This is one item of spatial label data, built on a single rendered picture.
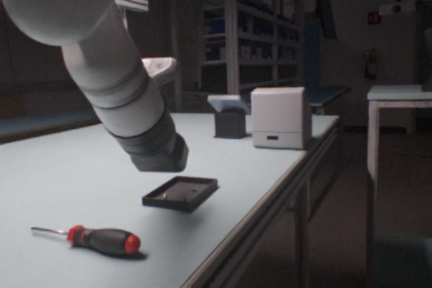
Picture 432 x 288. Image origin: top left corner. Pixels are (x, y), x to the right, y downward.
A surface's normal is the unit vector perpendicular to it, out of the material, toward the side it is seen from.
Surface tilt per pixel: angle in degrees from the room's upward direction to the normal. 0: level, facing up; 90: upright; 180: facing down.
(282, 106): 90
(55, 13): 123
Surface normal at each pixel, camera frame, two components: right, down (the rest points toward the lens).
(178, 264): -0.04, -0.99
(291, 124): -0.39, 0.16
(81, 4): 0.54, 0.56
